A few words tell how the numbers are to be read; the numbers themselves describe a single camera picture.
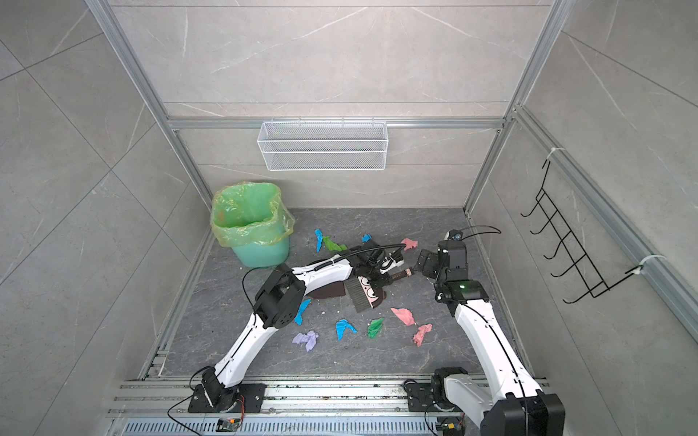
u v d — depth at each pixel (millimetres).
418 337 848
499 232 553
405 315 882
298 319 635
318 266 662
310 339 823
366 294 927
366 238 1096
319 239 1076
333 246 1064
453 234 696
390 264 858
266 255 929
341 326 859
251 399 732
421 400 729
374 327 858
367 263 814
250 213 1011
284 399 746
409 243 1080
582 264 645
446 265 598
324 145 1007
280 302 599
